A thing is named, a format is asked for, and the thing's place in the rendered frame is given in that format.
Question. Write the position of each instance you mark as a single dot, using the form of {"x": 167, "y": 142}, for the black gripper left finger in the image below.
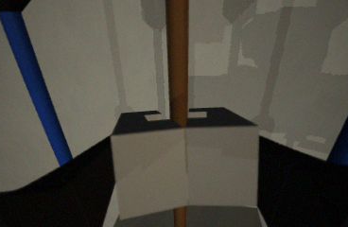
{"x": 77, "y": 194}

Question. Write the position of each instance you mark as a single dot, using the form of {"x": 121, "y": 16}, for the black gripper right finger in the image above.
{"x": 298, "y": 190}

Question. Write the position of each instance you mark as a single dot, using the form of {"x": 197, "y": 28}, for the three-wire cable run between two white terminal blocks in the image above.
{"x": 177, "y": 34}

